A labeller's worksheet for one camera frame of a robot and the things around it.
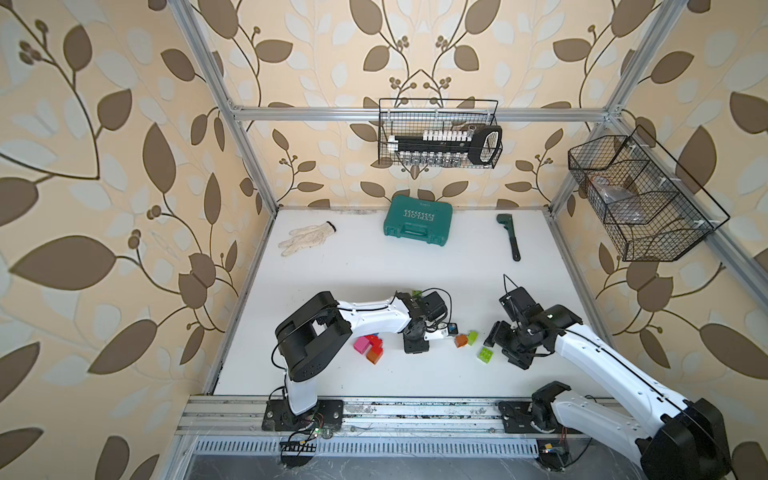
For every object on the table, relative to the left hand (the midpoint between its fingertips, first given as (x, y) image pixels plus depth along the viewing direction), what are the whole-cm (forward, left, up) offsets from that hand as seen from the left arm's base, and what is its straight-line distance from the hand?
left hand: (416, 334), depth 87 cm
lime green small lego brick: (-6, -19, +1) cm, 20 cm away
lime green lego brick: (+2, +1, +21) cm, 21 cm away
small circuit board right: (-28, -33, -3) cm, 43 cm away
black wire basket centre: (+59, +10, +31) cm, 68 cm away
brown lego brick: (-2, -13, +1) cm, 13 cm away
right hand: (-6, -20, +5) cm, 21 cm away
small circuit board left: (-29, +29, +1) cm, 41 cm away
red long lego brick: (-3, +12, 0) cm, 12 cm away
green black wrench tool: (+45, -37, +1) cm, 58 cm away
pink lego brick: (-4, +16, +1) cm, 17 cm away
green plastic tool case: (+43, -3, +4) cm, 43 cm away
